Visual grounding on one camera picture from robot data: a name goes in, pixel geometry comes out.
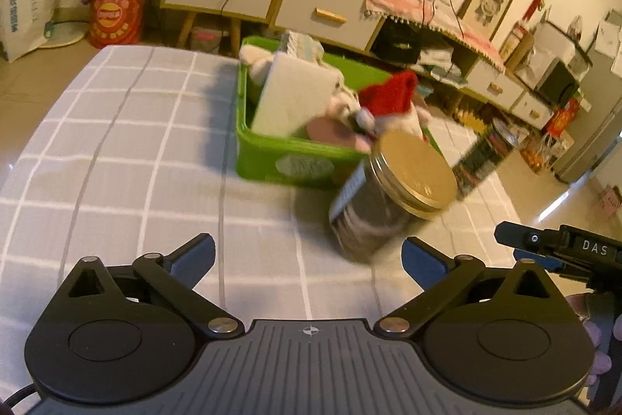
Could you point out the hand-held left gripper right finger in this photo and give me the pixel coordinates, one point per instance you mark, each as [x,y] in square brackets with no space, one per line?
[422,262]

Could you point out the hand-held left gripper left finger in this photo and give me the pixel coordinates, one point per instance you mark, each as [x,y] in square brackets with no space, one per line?
[197,257]

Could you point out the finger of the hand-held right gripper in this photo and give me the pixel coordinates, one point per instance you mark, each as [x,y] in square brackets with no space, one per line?
[529,237]
[549,260]

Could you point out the glass jar with gold lid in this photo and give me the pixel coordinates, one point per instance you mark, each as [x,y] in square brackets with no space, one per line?
[413,172]

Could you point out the green plastic bin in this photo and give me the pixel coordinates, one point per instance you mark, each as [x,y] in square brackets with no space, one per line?
[262,157]

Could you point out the pink plush toy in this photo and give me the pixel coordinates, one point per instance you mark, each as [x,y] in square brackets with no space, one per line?
[325,130]

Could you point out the plush toy with red hat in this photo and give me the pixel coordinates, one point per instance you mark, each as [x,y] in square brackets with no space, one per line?
[388,96]

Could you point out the small beige plush toy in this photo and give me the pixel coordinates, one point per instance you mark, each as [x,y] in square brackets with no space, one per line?
[342,101]

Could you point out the white rectangular box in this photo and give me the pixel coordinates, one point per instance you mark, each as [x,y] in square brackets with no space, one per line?
[291,99]

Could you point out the person's right hand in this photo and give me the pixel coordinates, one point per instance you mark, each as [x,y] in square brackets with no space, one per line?
[594,335]

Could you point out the tall printed can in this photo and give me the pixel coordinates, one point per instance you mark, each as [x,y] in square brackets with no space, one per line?
[481,157]

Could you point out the grey refrigerator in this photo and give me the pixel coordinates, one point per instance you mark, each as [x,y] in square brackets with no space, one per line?
[593,142]

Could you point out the grey checked blanket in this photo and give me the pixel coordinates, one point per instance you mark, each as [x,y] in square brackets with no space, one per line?
[121,152]

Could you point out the black microwave oven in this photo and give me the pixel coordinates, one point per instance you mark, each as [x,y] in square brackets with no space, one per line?
[556,82]

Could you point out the long low wooden cabinet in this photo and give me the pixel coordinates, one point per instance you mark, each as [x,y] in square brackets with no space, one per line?
[457,70]

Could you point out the folded white clothes pile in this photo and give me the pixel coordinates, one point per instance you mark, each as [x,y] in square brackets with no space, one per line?
[442,65]

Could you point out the black bag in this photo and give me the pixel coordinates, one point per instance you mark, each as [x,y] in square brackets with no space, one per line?
[396,43]

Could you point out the framed cartoon girl picture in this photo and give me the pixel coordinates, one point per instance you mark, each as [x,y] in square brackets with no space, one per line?
[488,4]

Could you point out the white round stand base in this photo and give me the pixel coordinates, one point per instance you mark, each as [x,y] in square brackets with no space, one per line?
[63,36]

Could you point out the pink tasselled cloth runner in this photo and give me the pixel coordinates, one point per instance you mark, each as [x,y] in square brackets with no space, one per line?
[398,4]

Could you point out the orange printed bag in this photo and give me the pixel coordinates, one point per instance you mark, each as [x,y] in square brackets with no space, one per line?
[116,6]

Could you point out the white paper bag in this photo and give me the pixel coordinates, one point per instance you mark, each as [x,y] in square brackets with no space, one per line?
[24,16]

